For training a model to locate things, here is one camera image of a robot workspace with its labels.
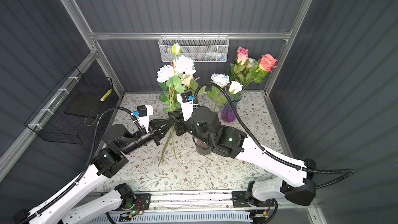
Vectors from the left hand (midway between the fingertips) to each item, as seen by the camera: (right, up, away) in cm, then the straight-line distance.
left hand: (174, 120), depth 58 cm
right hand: (-1, +2, -1) cm, 3 cm away
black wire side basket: (-53, +4, +14) cm, 55 cm away
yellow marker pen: (-41, +12, +24) cm, 49 cm away
